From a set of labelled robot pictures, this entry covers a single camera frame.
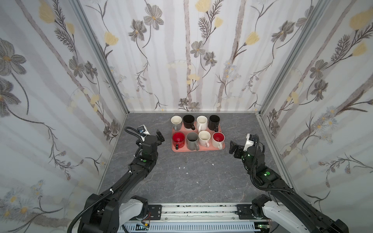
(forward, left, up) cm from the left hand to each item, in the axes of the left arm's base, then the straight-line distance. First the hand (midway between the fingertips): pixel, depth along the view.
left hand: (149, 129), depth 82 cm
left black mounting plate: (-39, -5, -19) cm, 44 cm away
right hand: (-9, -49, +1) cm, 50 cm away
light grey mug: (+17, -15, -14) cm, 27 cm away
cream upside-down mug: (+4, -45, -18) cm, 48 cm away
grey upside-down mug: (-2, -26, -11) cm, 28 cm away
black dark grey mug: (+15, -42, -13) cm, 47 cm away
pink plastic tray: (+2, -21, -16) cm, 27 cm away
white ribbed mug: (+15, -33, -14) cm, 39 cm away
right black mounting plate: (-41, -51, -18) cm, 68 cm away
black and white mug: (+15, -24, -12) cm, 31 cm away
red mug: (+4, -16, -17) cm, 24 cm away
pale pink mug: (+4, -35, -15) cm, 38 cm away
